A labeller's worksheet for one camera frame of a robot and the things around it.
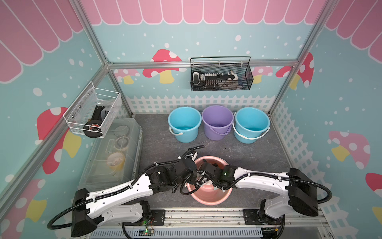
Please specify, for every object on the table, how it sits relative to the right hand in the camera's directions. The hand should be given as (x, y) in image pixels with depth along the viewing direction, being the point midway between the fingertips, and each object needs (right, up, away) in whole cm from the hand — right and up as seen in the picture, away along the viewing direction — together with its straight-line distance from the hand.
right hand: (212, 168), depth 83 cm
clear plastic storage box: (-52, +5, -6) cm, 52 cm away
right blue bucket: (+30, +25, +23) cm, 45 cm away
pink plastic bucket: (-3, -14, -2) cm, 14 cm away
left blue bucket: (-17, +26, +17) cm, 36 cm away
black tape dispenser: (-57, +22, -15) cm, 63 cm away
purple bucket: (+6, +28, +23) cm, 37 cm away
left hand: (-10, +1, -10) cm, 14 cm away
